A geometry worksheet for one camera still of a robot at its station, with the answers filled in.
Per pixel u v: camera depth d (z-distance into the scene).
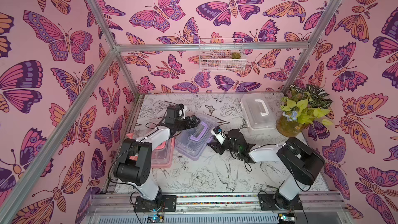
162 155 0.81
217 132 0.76
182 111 0.78
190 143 0.85
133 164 0.46
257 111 0.99
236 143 0.71
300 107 0.80
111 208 0.74
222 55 0.95
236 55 0.92
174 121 0.73
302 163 0.47
